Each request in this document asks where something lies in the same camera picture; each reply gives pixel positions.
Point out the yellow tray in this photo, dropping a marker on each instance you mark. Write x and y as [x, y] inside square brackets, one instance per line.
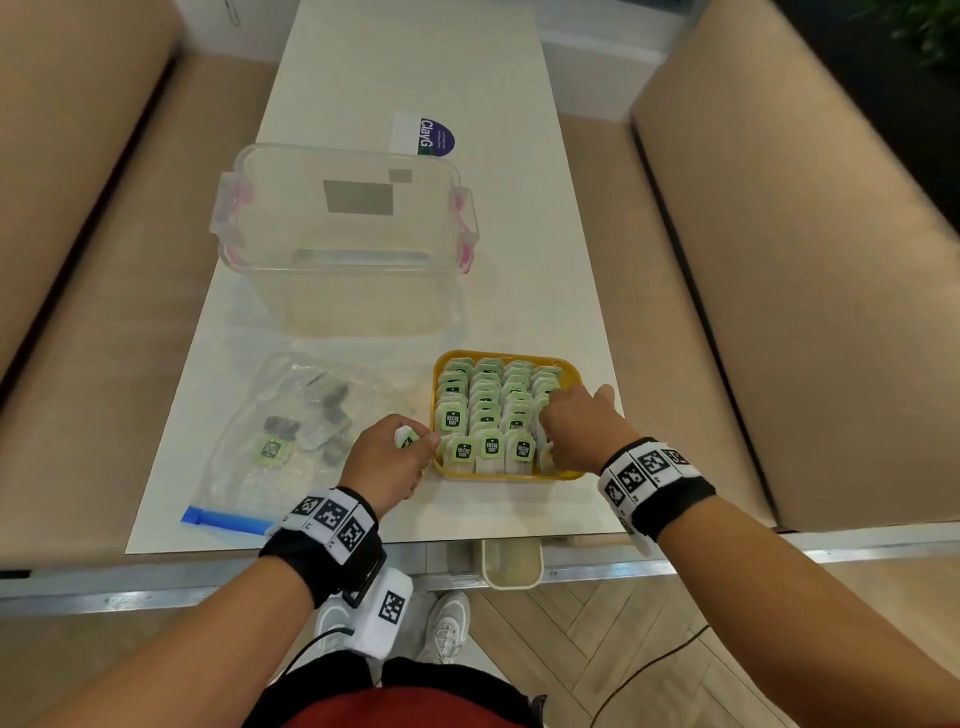
[437, 457]

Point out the person's left hand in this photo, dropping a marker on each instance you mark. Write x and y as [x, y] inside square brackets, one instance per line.
[382, 472]

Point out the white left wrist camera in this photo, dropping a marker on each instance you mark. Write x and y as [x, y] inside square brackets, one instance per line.
[382, 615]

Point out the black planter box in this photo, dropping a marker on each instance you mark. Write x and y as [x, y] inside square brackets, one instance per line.
[877, 105]

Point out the clear zip bag with tea bags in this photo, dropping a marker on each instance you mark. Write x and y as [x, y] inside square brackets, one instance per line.
[225, 465]

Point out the marker cube on right wrist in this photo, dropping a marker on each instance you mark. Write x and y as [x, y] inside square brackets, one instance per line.
[637, 536]

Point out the beige bench seat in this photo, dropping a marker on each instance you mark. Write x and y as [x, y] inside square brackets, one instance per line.
[90, 285]
[810, 300]

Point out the person's black trousers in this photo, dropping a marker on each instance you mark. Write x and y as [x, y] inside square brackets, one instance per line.
[330, 675]

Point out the grey rectangular label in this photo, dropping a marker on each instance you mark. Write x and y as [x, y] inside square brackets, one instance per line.
[358, 197]

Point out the tea bags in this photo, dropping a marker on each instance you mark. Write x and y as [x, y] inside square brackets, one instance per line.
[270, 448]
[406, 437]
[487, 405]

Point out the black wristband with markers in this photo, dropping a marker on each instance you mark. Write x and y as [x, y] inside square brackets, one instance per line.
[300, 555]
[675, 502]

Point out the person's red shirt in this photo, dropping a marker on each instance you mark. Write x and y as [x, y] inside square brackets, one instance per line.
[405, 712]

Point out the clear storage box pink latches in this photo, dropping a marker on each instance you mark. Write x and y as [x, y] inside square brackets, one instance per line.
[352, 307]

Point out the person's right hand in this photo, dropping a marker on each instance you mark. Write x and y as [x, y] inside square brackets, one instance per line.
[592, 431]

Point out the green hedge plant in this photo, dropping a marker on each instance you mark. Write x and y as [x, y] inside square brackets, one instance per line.
[934, 26]

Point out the black left wristband with markers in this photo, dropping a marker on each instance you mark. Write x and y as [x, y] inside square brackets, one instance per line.
[300, 555]

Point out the person's left forearm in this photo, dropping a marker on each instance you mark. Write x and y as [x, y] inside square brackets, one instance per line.
[172, 652]

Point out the person's white shoe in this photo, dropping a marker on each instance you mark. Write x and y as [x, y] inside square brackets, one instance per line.
[444, 626]
[330, 622]

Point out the small white bin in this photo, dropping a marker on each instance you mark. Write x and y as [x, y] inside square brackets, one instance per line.
[512, 566]

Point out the person's left white shoe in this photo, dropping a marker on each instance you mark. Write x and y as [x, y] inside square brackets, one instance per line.
[330, 622]

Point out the person's right white shoe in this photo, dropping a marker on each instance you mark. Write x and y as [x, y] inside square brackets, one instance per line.
[444, 626]

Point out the black right wristband with markers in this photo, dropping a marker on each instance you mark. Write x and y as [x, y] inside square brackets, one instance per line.
[675, 502]

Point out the white and purple sticker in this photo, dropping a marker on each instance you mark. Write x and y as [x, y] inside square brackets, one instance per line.
[420, 133]

